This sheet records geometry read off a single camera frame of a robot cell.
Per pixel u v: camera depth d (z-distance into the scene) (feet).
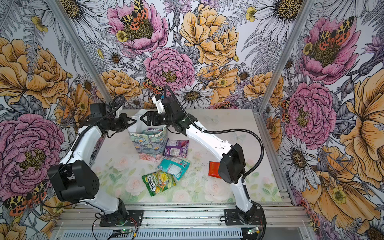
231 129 1.75
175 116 2.02
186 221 2.44
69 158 1.51
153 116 2.18
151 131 3.00
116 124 2.38
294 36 2.67
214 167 3.00
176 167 2.86
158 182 2.73
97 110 2.13
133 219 2.40
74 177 1.44
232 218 2.41
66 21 2.49
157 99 2.27
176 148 3.17
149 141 2.59
